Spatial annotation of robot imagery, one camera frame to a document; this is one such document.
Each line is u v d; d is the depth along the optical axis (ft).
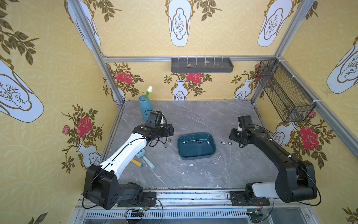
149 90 2.88
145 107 3.04
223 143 3.10
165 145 3.09
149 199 2.39
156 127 2.21
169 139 3.17
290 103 2.42
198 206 2.37
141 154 2.97
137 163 2.82
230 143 3.08
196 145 3.10
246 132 2.05
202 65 3.04
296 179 1.36
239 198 2.41
